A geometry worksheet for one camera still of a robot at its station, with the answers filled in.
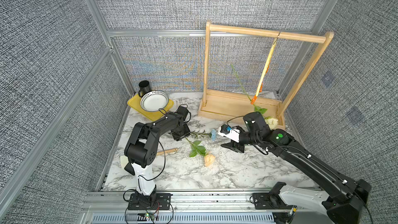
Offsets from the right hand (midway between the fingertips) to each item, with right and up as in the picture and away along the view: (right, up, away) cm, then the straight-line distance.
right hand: (224, 134), depth 71 cm
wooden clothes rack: (+11, +12, +38) cm, 41 cm away
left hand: (-17, -4, +24) cm, 30 cm away
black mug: (-51, +27, +42) cm, 72 cm away
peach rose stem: (-13, -12, +19) cm, 26 cm away
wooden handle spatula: (-30, -13, +20) cm, 38 cm away
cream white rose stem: (+26, +5, +9) cm, 28 cm away
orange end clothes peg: (+16, +16, +7) cm, 24 cm away
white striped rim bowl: (-45, +17, +43) cm, 65 cm away
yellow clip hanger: (+18, +23, +2) cm, 29 cm away
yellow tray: (-58, +15, +42) cm, 73 cm away
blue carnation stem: (-13, -4, +26) cm, 29 cm away
